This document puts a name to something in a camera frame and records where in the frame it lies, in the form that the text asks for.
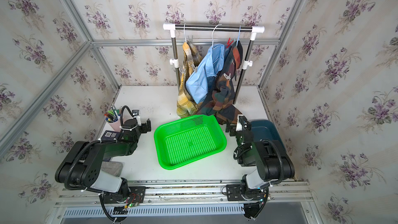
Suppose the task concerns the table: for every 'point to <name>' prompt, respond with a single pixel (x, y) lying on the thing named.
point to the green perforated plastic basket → (183, 142)
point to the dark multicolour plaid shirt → (220, 100)
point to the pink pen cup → (116, 125)
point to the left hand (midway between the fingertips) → (141, 120)
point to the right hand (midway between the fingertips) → (239, 119)
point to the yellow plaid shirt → (186, 107)
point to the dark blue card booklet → (110, 135)
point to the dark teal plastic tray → (263, 129)
